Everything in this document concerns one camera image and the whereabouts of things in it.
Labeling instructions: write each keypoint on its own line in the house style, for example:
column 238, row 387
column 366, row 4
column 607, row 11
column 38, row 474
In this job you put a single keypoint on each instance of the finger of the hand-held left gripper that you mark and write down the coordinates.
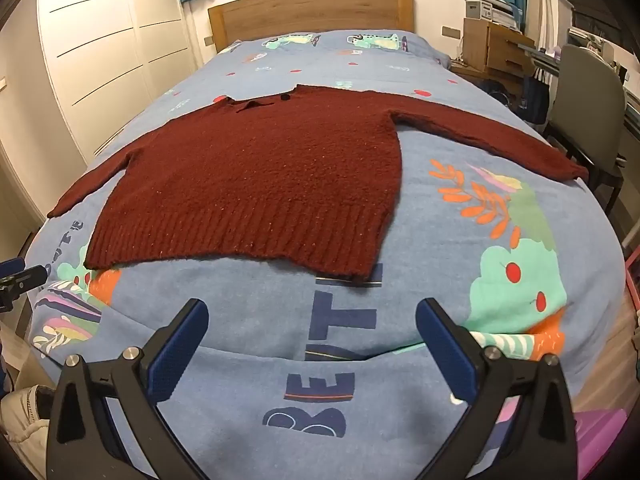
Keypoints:
column 22, row 280

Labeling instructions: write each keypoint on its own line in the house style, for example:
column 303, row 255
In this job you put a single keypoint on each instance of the white wardrobe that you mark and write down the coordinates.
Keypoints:
column 110, row 35

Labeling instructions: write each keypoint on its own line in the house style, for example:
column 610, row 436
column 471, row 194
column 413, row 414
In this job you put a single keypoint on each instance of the purple plastic box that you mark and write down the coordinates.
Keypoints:
column 600, row 432

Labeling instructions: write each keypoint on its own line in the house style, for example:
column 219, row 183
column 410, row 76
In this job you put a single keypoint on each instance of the dark blue bag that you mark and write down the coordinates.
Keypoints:
column 536, row 97

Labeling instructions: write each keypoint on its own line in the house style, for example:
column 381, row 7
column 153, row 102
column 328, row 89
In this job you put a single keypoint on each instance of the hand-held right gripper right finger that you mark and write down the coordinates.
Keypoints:
column 442, row 345

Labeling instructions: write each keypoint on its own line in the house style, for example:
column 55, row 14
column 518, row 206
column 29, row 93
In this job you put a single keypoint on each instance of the white printer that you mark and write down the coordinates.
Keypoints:
column 487, row 10

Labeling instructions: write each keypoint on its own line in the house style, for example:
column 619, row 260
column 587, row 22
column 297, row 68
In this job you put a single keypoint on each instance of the grey chair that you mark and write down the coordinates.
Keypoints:
column 585, row 95

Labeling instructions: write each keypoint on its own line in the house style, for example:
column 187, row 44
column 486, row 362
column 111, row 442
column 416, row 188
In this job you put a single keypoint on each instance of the dark red knit sweater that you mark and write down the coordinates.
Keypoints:
column 260, row 180

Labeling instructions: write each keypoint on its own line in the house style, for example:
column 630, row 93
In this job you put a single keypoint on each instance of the grey wall switch plate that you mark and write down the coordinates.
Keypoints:
column 450, row 32

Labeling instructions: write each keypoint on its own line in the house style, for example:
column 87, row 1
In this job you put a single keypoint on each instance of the wooden cabinet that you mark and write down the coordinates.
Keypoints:
column 495, row 50

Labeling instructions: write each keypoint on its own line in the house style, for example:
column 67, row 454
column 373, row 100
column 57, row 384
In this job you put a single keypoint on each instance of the wooden headboard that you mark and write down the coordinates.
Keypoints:
column 310, row 12

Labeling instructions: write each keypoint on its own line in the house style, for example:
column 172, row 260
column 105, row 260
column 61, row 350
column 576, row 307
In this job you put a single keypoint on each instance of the blue printed blanket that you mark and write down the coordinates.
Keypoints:
column 440, row 240

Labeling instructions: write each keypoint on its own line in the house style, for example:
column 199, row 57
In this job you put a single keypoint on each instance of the white quilted cloth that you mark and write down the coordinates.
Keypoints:
column 22, row 417

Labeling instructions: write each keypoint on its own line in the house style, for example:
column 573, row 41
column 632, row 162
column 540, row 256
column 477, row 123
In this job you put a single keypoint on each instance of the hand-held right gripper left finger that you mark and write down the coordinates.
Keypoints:
column 182, row 345

